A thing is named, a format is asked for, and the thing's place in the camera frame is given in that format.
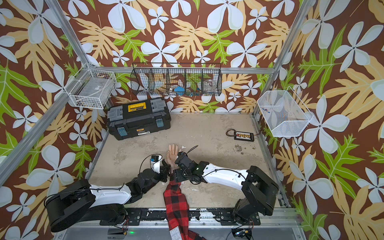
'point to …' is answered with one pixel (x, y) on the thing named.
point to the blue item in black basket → (179, 90)
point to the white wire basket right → (285, 114)
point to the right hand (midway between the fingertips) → (176, 174)
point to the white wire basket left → (91, 88)
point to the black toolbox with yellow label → (135, 118)
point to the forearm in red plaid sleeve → (177, 212)
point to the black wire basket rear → (176, 79)
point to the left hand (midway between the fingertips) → (171, 164)
